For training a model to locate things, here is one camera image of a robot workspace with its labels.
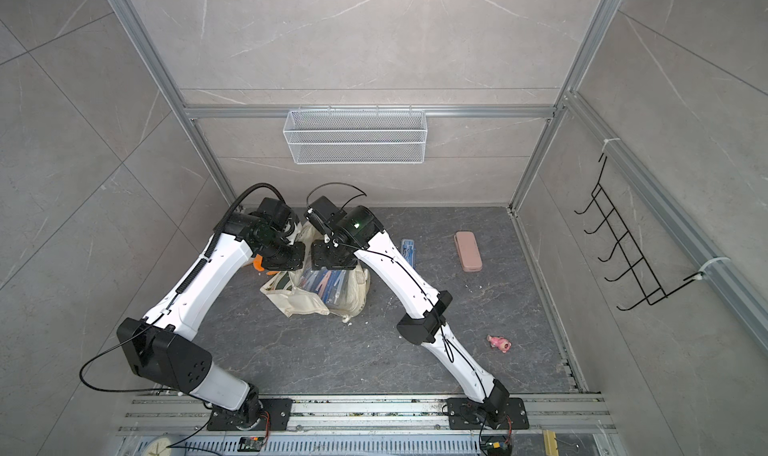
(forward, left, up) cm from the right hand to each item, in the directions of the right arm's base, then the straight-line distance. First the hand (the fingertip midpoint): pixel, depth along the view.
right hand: (326, 265), depth 75 cm
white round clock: (-36, +37, -18) cm, 55 cm away
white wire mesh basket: (+48, -4, +7) cm, 48 cm away
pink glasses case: (+19, -44, -22) cm, 53 cm away
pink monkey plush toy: (-13, -48, -21) cm, 54 cm away
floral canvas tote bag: (-3, +13, -8) cm, 15 cm away
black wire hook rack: (-14, -68, +11) cm, 71 cm away
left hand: (+3, +7, -2) cm, 8 cm away
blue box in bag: (+4, +2, -16) cm, 17 cm away
